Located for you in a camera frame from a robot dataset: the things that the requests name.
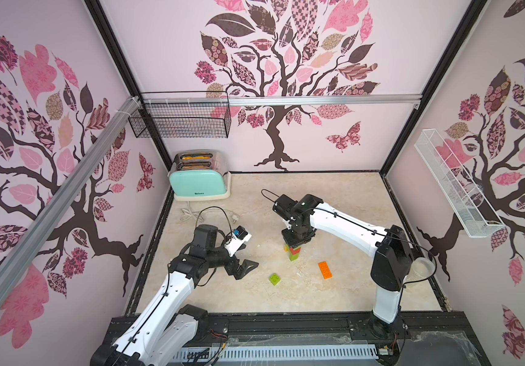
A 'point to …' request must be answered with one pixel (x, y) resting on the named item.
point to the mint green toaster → (199, 174)
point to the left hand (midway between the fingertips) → (247, 259)
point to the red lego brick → (295, 252)
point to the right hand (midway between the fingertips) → (296, 245)
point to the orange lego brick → (325, 270)
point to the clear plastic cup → (420, 268)
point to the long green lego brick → (293, 257)
